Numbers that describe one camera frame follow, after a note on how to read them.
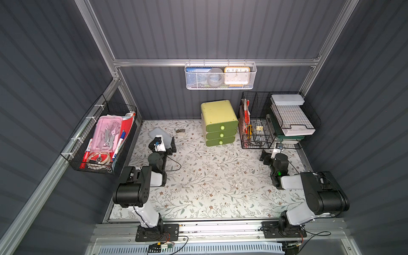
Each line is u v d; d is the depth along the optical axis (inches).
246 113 44.5
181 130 45.1
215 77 35.6
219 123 35.9
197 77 33.2
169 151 32.5
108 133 28.4
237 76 34.8
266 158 33.4
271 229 29.0
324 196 17.9
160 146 30.3
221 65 35.0
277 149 31.9
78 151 24.8
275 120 39.1
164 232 28.8
